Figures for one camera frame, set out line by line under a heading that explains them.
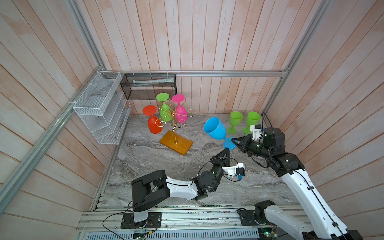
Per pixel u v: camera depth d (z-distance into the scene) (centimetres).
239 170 58
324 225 38
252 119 99
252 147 61
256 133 65
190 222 73
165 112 84
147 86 104
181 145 101
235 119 99
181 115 89
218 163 62
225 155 66
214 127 59
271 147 51
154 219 73
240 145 61
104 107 68
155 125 71
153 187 49
